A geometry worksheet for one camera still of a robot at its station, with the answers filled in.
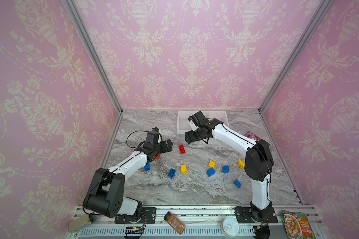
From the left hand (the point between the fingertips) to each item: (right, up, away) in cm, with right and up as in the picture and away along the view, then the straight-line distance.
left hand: (167, 145), depth 90 cm
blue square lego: (+35, -14, -3) cm, 37 cm away
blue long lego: (+3, -16, -3) cm, 17 cm away
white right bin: (+38, +19, +20) cm, 47 cm away
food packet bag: (+64, -36, -19) cm, 76 cm away
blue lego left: (-12, -14, -1) cm, 18 cm away
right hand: (+15, +5, +1) cm, 16 cm away
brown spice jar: (+6, -33, -22) cm, 40 cm away
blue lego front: (+40, -20, -7) cm, 46 cm away
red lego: (-6, -8, +7) cm, 12 cm away
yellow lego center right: (+27, -12, -1) cm, 30 cm away
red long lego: (+9, -4, +6) cm, 12 cm away
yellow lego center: (+10, -14, -2) cm, 17 cm away
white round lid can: (+31, -33, -24) cm, 51 cm away
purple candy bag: (+58, +5, +12) cm, 59 cm away
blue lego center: (+26, -16, -2) cm, 31 cm away
